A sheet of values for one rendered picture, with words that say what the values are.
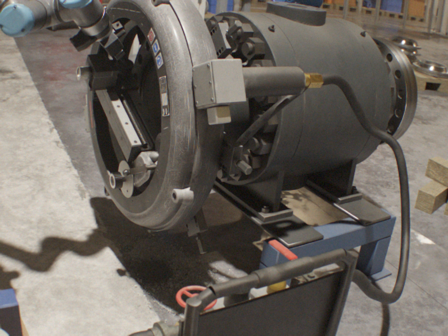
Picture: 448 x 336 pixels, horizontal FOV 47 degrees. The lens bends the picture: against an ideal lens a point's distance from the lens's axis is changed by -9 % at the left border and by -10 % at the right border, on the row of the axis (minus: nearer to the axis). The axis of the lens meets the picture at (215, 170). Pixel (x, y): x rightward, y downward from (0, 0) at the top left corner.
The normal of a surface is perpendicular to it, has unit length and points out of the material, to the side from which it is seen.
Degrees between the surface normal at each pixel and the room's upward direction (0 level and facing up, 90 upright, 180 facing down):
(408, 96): 79
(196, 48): 53
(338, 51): 44
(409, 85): 68
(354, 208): 0
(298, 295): 90
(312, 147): 108
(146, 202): 90
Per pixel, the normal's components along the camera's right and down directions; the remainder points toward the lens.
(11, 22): -0.08, 0.43
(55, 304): 0.10, -0.92
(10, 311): 0.50, 0.48
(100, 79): 0.43, 0.73
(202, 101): -0.85, 0.13
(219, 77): 0.51, 0.00
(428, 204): -0.69, 0.22
